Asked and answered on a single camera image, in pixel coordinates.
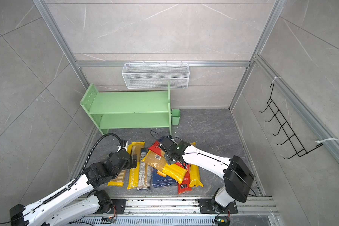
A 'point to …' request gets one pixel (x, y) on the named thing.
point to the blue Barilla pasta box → (161, 180)
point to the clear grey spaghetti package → (145, 172)
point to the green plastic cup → (175, 113)
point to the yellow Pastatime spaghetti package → (135, 149)
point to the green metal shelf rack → (128, 109)
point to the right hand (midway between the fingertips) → (178, 154)
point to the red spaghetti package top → (156, 148)
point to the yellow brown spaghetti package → (175, 171)
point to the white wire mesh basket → (156, 76)
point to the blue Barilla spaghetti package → (161, 139)
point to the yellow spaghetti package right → (195, 178)
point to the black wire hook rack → (300, 151)
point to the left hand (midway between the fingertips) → (131, 153)
